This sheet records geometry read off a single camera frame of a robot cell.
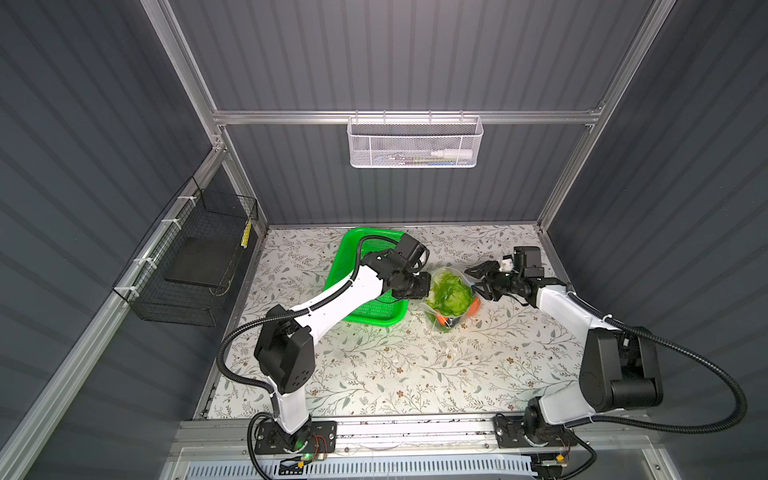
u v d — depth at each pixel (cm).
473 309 91
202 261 71
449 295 80
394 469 77
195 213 79
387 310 96
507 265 83
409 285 69
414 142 124
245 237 82
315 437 72
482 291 84
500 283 78
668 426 44
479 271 82
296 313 48
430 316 94
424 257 68
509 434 73
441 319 89
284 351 45
